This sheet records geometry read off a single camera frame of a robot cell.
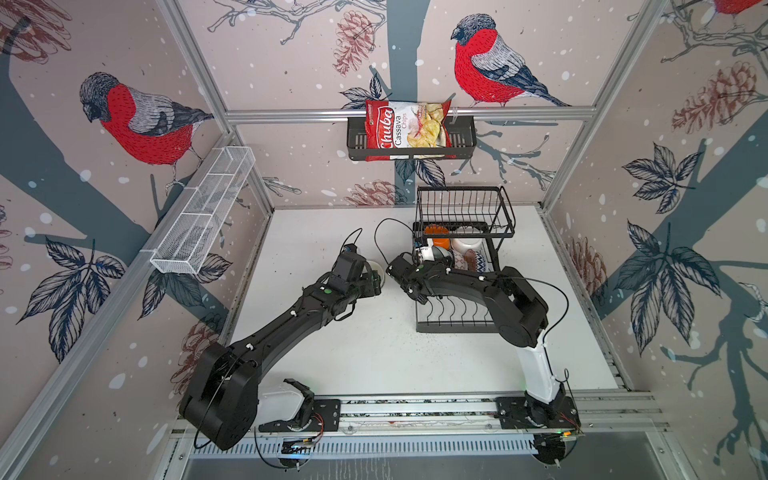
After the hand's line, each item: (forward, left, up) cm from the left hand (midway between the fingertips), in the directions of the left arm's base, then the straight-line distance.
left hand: (371, 279), depth 84 cm
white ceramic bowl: (+17, -30, -6) cm, 35 cm away
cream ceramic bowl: (0, -2, +6) cm, 6 cm away
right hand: (+7, -22, -5) cm, 24 cm away
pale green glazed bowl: (+8, -22, 0) cm, 24 cm away
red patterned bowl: (+10, -32, -5) cm, 34 cm away
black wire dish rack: (+22, -36, +8) cm, 43 cm away
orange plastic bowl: (+28, -24, -11) cm, 38 cm away
